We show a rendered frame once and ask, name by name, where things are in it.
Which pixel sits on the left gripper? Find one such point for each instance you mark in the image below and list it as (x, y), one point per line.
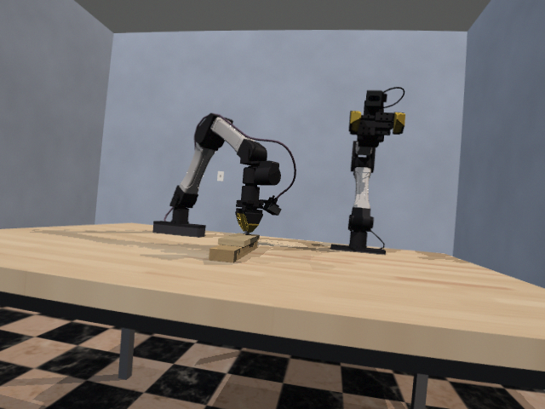
(378, 124)

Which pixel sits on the light wooden plank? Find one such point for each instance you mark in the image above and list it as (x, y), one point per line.
(228, 253)

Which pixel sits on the light wooden slat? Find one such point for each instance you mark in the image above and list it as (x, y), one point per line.
(238, 239)

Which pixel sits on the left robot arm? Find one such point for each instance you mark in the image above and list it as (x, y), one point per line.
(360, 222)

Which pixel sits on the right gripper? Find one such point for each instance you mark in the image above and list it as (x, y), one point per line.
(249, 217)

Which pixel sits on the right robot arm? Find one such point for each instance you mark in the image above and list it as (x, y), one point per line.
(209, 140)

